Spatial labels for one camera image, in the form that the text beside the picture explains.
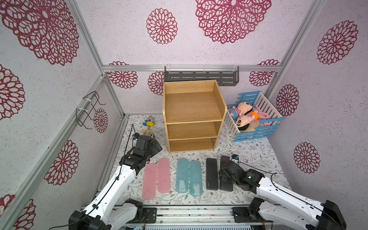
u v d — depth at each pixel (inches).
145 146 23.8
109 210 15.9
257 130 38.5
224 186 30.0
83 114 28.9
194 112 30.7
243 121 39.3
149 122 43.2
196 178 33.8
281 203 19.2
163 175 34.6
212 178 32.1
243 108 41.9
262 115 40.6
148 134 39.3
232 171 23.8
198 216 29.4
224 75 36.5
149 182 33.5
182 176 34.4
